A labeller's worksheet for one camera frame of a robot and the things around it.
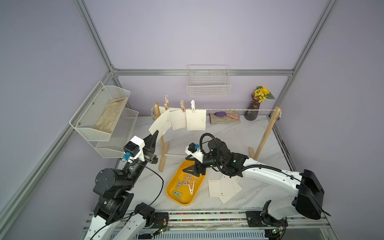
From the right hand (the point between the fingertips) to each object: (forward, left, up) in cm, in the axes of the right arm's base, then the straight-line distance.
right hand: (187, 164), depth 71 cm
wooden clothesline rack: (+19, +16, -14) cm, 28 cm away
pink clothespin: (-3, +2, -19) cm, 19 cm away
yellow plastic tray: (-4, +3, -20) cm, 20 cm away
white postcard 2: (-8, -23, -21) cm, 32 cm away
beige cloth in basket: (+26, +42, +10) cm, 51 cm away
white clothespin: (-7, -1, -19) cm, 20 cm away
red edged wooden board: (+49, -20, -20) cm, 56 cm away
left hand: (0, +9, +25) cm, 27 cm away
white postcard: (-5, -14, -21) cm, 26 cm away
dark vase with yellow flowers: (+49, -49, +3) cm, 69 cm away
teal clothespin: (-8, +7, -19) cm, 22 cm away
